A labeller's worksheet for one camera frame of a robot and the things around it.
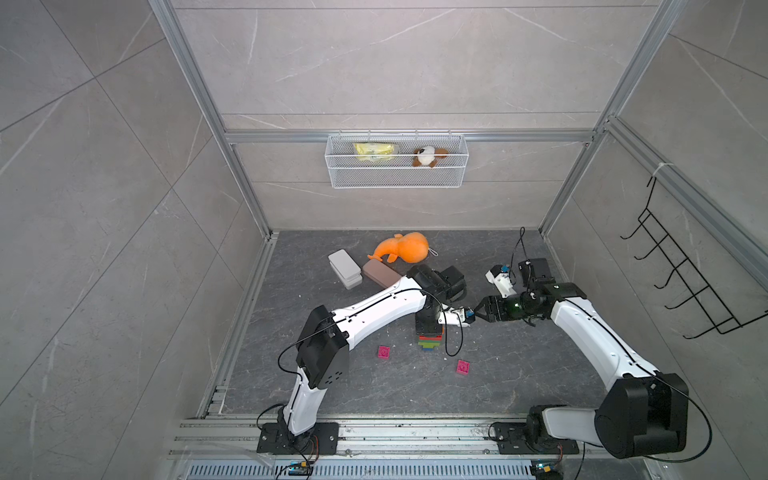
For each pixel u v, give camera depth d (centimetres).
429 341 83
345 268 104
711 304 62
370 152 84
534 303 60
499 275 76
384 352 90
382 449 73
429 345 87
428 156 87
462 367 85
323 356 47
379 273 103
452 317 70
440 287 57
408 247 106
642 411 40
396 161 87
